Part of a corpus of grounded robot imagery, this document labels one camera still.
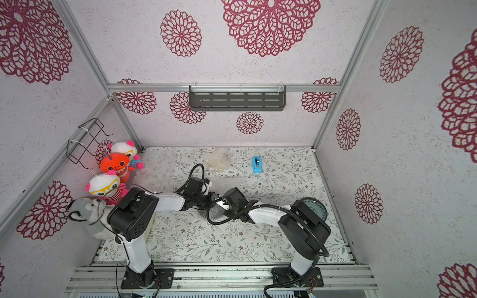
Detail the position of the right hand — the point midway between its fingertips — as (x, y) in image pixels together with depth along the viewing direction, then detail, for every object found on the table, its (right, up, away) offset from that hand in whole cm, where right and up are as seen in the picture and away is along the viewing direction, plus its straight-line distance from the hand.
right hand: (226, 201), depth 91 cm
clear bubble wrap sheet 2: (-12, +27, +29) cm, 41 cm away
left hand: (-3, -2, +4) cm, 5 cm away
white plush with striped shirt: (-51, +8, -11) cm, 53 cm away
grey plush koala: (-52, -1, -17) cm, 55 cm away
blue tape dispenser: (+17, +18, +18) cm, 31 cm away
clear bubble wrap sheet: (-3, +7, +6) cm, 10 cm away
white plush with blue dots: (-51, +26, +3) cm, 57 cm away
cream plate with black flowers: (-6, +21, +18) cm, 28 cm away
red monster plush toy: (-52, +18, -3) cm, 55 cm away
